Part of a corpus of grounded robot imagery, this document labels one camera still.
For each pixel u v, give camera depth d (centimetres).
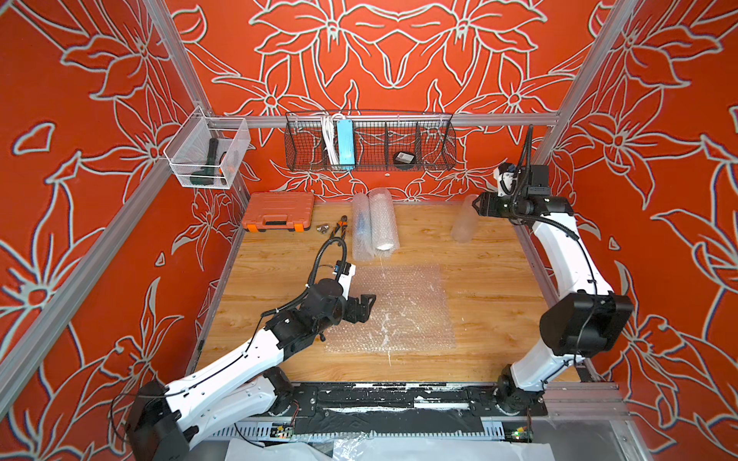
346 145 90
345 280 67
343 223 111
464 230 110
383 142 95
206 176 79
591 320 42
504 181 73
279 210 112
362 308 67
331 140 90
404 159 95
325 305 56
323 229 110
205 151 91
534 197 62
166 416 39
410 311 90
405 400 74
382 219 104
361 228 104
